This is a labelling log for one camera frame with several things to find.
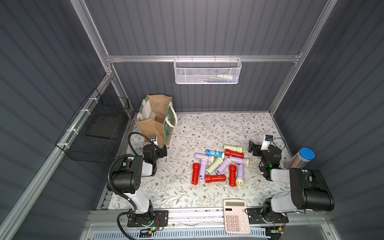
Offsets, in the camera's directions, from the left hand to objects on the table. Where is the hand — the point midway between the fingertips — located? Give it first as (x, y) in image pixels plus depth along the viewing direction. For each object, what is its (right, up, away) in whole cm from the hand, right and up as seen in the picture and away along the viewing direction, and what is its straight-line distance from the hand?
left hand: (158, 145), depth 96 cm
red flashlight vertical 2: (+46, -13, -9) cm, 49 cm away
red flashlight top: (+45, -4, -2) cm, 45 cm away
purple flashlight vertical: (+29, -11, -6) cm, 31 cm away
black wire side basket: (-24, +9, -25) cm, 36 cm away
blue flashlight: (+37, -5, -3) cm, 37 cm away
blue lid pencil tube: (+78, -5, -20) cm, 81 cm away
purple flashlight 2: (+55, -9, -7) cm, 56 cm away
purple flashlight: (+33, -8, -6) cm, 35 cm away
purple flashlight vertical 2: (+50, -16, -10) cm, 53 cm away
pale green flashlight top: (+50, -2, 0) cm, 50 cm away
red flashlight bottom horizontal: (+32, -18, -12) cm, 39 cm away
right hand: (+64, +3, -6) cm, 64 cm away
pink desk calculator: (+44, -32, -24) cm, 59 cm away
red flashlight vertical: (+24, -15, -10) cm, 30 cm away
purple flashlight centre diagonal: (+41, -12, -8) cm, 43 cm away
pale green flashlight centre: (+34, -13, -8) cm, 37 cm away
